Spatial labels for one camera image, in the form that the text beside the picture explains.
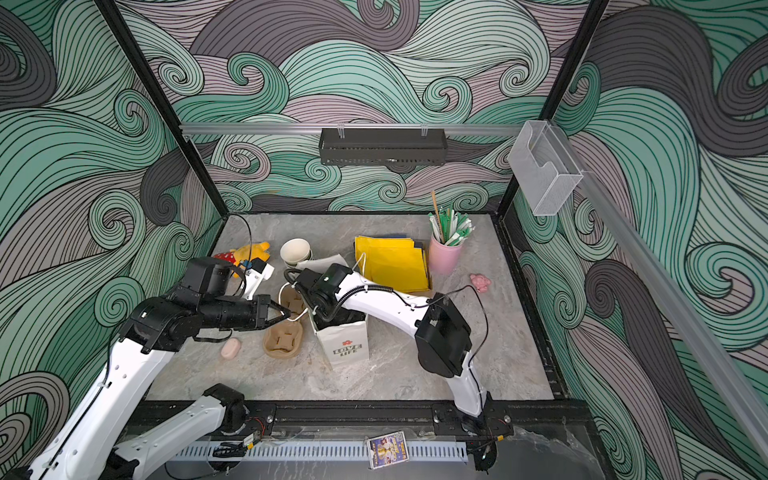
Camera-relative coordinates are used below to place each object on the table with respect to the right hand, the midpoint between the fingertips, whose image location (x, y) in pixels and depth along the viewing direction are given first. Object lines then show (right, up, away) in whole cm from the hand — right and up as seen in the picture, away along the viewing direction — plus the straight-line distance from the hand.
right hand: (338, 333), depth 79 cm
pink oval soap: (-31, -5, +3) cm, 31 cm away
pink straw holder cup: (+33, +18, +20) cm, 43 cm away
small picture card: (+13, -23, -11) cm, 29 cm away
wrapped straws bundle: (+33, +30, +16) cm, 47 cm away
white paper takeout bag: (+2, 0, -9) cm, 9 cm away
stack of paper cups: (-15, +22, +9) cm, 28 cm away
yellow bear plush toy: (-33, +21, +21) cm, 44 cm away
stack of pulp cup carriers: (-17, -3, +5) cm, 18 cm away
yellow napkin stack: (+16, +17, +21) cm, 31 cm away
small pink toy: (+45, +11, +16) cm, 49 cm away
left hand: (-9, +9, -15) cm, 20 cm away
